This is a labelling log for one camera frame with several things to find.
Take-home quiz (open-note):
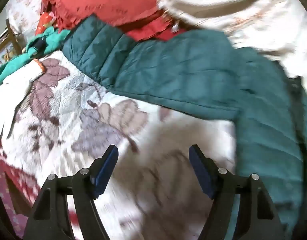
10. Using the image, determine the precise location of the red fleece garment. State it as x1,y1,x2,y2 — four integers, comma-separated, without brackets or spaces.
47,0,186,42

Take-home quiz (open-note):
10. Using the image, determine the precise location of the red printed cloth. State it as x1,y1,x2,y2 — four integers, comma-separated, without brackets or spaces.
35,0,57,36

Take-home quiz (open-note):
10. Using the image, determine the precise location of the wooden frame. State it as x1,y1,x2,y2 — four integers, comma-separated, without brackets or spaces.
0,19,22,56

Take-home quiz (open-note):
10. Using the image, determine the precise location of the white glove with orange cuff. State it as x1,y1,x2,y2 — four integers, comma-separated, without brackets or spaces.
0,59,45,139

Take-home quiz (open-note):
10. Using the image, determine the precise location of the green quilted jacket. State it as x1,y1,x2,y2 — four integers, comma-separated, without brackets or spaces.
62,14,307,240

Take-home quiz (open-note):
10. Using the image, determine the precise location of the white floral pillow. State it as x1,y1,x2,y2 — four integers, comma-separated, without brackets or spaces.
5,0,44,39

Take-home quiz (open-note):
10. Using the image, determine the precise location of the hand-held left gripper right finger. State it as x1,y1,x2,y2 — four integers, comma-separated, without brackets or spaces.
189,144,285,240

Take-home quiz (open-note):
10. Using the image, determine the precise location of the teal cloth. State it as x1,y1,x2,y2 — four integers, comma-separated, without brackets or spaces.
0,27,72,87

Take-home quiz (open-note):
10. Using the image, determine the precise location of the floral fleece blanket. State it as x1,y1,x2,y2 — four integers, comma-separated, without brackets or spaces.
0,50,240,240

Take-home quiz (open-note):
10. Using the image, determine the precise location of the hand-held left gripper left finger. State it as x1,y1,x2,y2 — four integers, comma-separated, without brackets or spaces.
24,144,119,240

